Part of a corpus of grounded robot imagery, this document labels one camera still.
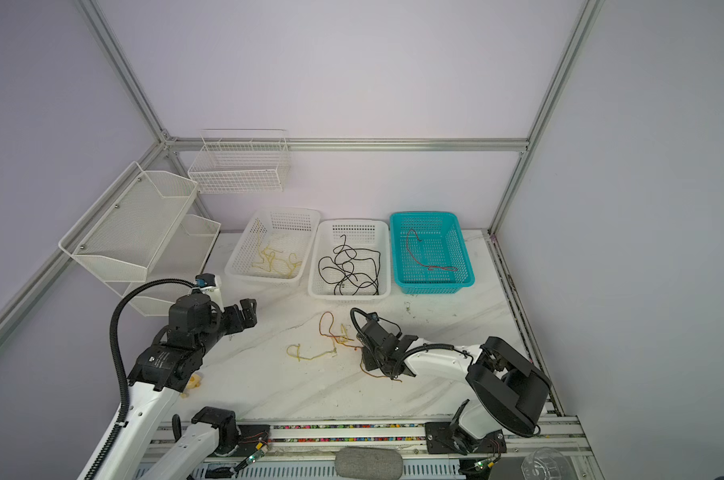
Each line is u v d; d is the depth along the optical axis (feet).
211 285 2.08
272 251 3.66
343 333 3.01
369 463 2.22
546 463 2.30
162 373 1.54
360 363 2.82
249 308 2.21
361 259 3.66
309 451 2.40
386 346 2.21
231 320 2.13
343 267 3.41
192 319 1.68
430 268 3.53
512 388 1.42
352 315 2.30
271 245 3.75
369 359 2.51
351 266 3.40
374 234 3.72
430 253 3.76
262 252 3.64
